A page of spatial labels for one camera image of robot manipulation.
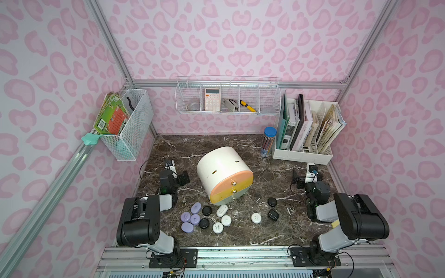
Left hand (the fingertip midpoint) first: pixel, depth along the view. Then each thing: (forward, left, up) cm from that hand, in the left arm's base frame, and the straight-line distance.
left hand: (176, 169), depth 95 cm
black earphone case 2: (-26, -17, -6) cm, 32 cm away
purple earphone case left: (-24, -8, -5) cm, 25 cm away
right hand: (-2, -67, +5) cm, 67 cm away
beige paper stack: (+15, -83, +17) cm, 86 cm away
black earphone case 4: (-23, -50, -5) cm, 55 cm away
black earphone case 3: (-16, -51, -5) cm, 53 cm away
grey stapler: (+29, -30, +21) cm, 47 cm away
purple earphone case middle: (-25, -13, -4) cm, 28 cm away
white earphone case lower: (-29, -24, -5) cm, 38 cm away
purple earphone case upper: (-19, -12, -5) cm, 23 cm away
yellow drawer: (-16, -30, +8) cm, 35 cm away
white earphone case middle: (-25, -27, -5) cm, 38 cm away
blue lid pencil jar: (+15, -51, +12) cm, 55 cm away
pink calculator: (+30, -20, +24) cm, 43 cm away
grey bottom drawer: (-18, -27, -3) cm, 32 cm away
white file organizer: (+7, -73, +5) cm, 74 cm away
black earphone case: (-21, -18, -6) cm, 28 cm away
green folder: (+13, -56, +22) cm, 61 cm away
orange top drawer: (-15, -30, +15) cm, 37 cm away
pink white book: (+13, -68, +18) cm, 72 cm away
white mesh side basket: (-4, +13, +26) cm, 29 cm away
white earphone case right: (-25, -42, -4) cm, 49 cm away
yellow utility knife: (+30, -38, +21) cm, 52 cm away
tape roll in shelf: (+26, -9, +22) cm, 35 cm away
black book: (+15, -65, +21) cm, 70 cm away
